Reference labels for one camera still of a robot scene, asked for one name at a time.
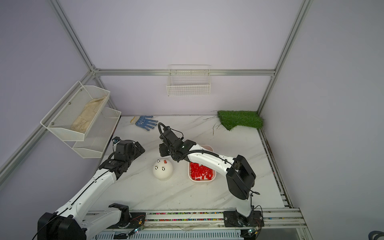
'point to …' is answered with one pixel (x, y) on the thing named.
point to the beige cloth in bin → (83, 120)
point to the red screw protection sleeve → (165, 161)
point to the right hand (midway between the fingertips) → (164, 149)
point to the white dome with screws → (162, 171)
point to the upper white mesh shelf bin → (74, 115)
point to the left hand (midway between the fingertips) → (135, 151)
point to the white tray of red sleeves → (198, 172)
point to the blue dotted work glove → (142, 122)
